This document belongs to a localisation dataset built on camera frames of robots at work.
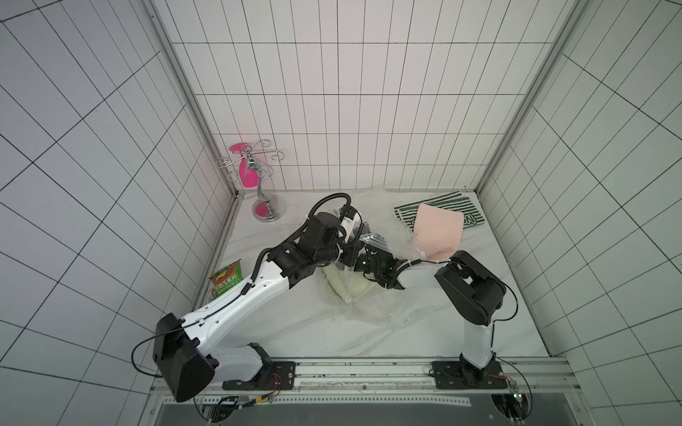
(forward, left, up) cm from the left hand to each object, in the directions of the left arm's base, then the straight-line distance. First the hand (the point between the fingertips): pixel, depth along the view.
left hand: (357, 249), depth 73 cm
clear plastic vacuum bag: (-7, -1, -22) cm, 23 cm away
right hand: (+9, +7, -16) cm, 20 cm away
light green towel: (-2, +2, -18) cm, 18 cm away
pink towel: (+21, -33, -20) cm, 44 cm away
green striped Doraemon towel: (+39, -44, -21) cm, 63 cm away
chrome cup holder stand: (+35, +38, -23) cm, 56 cm away
